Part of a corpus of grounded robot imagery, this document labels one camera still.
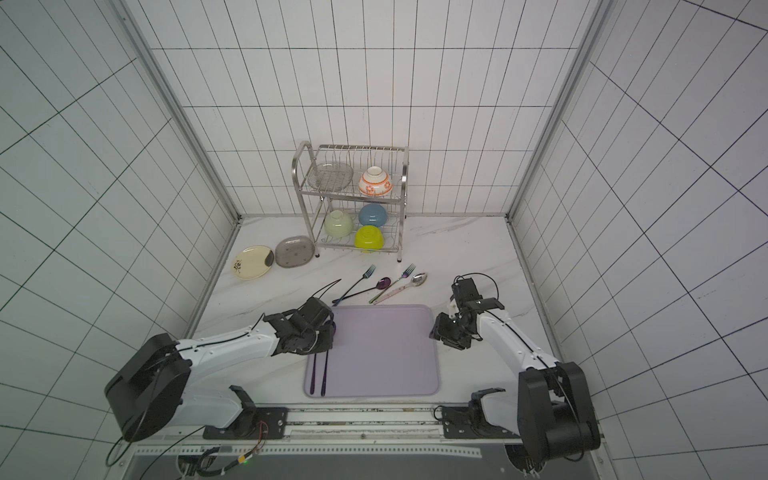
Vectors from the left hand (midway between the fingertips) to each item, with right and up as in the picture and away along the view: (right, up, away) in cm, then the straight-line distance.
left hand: (325, 347), depth 86 cm
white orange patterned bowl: (+15, +49, +1) cm, 51 cm away
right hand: (+30, +4, -1) cm, 30 cm away
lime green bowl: (+12, +32, +17) cm, 38 cm away
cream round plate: (-32, +23, +20) cm, 45 cm away
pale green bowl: (0, +37, +21) cm, 43 cm away
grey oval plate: (-16, +27, +22) cm, 38 cm away
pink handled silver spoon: (+28, +18, +12) cm, 35 cm away
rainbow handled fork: (+24, +19, +16) cm, 34 cm away
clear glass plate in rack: (0, +52, +9) cm, 53 cm away
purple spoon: (+1, -8, -8) cm, 11 cm away
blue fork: (+11, +19, +16) cm, 27 cm away
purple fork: (-2, -6, -6) cm, 8 cm away
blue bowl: (+13, +41, +25) cm, 50 cm away
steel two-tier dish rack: (+8, +45, +2) cm, 46 cm away
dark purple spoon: (+17, +17, +12) cm, 27 cm away
